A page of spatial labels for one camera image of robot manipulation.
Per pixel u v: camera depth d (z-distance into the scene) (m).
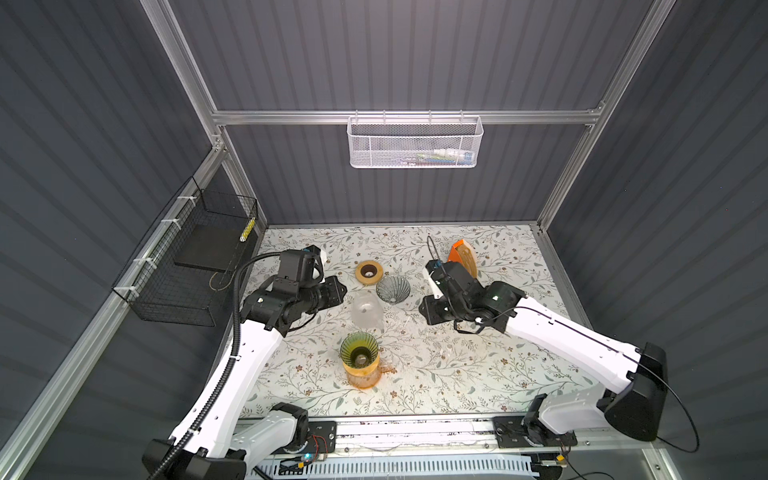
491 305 0.52
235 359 0.43
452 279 0.55
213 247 0.74
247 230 0.82
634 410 0.44
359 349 0.78
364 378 0.83
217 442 0.37
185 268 0.72
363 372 0.74
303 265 0.55
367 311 0.96
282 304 0.48
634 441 0.44
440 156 0.92
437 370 0.85
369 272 1.05
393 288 0.97
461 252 1.00
